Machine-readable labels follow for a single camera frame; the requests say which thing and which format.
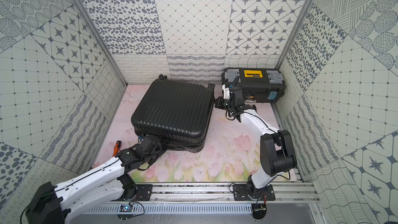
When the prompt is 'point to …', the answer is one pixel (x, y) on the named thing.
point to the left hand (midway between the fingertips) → (169, 150)
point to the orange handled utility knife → (116, 148)
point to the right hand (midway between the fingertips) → (215, 102)
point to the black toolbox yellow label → (259, 85)
